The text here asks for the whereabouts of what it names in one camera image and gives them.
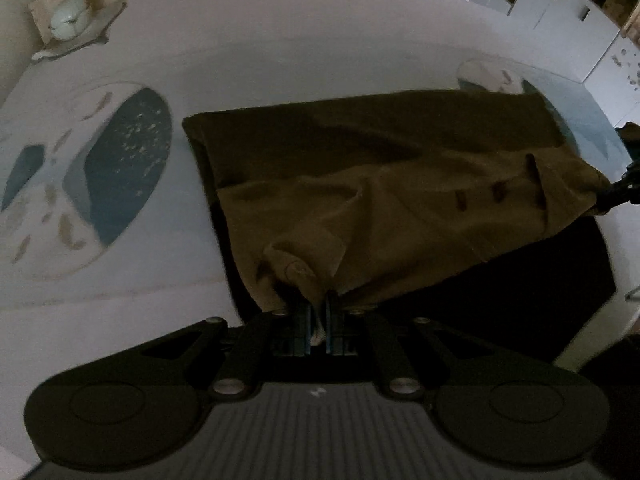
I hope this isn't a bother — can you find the olive brown t-shirt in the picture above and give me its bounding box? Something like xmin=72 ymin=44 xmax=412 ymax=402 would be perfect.
xmin=181 ymin=89 xmax=617 ymax=376

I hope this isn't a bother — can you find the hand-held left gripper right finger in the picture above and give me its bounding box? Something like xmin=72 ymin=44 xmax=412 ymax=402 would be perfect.
xmin=324 ymin=294 xmax=506 ymax=402

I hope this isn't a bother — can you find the printed table mat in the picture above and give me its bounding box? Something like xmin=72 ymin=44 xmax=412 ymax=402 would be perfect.
xmin=0 ymin=42 xmax=631 ymax=311

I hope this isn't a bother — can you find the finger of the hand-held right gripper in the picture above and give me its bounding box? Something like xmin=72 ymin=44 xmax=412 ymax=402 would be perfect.
xmin=592 ymin=162 xmax=640 ymax=217

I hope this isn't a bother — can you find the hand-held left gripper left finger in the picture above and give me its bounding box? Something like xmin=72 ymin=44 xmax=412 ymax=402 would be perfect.
xmin=127 ymin=300 xmax=315 ymax=402

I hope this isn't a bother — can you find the white lower cabinet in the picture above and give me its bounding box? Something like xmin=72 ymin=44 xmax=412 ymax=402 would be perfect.
xmin=469 ymin=0 xmax=640 ymax=133

